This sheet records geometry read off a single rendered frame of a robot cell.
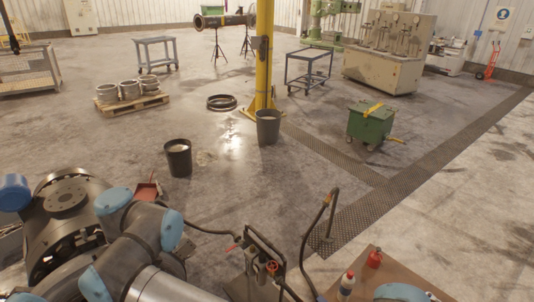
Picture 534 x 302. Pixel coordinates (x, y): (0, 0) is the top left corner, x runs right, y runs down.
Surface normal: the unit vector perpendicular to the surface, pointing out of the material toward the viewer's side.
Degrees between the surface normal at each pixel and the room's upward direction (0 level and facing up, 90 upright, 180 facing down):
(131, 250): 31
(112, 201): 5
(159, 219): 20
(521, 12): 90
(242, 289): 0
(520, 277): 0
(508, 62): 90
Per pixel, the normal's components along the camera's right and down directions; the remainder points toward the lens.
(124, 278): 0.08, -0.70
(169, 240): 0.98, 0.13
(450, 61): -0.81, 0.26
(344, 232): 0.03, -0.88
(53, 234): -0.22, -0.73
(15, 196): 0.68, 0.36
